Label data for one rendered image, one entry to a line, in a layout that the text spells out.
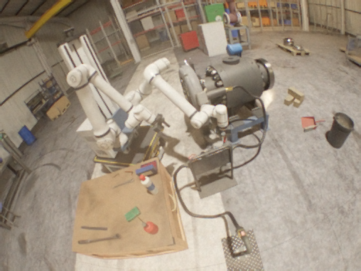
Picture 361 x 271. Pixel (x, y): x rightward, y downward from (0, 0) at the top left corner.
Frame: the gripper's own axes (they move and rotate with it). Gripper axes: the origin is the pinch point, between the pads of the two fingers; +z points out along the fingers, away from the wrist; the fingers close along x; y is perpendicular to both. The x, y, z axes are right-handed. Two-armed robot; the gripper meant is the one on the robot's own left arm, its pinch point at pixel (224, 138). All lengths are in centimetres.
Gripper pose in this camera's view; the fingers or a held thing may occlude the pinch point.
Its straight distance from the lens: 138.7
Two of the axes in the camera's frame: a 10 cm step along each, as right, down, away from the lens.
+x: 9.2, -0.1, -3.9
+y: -2.7, 7.1, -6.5
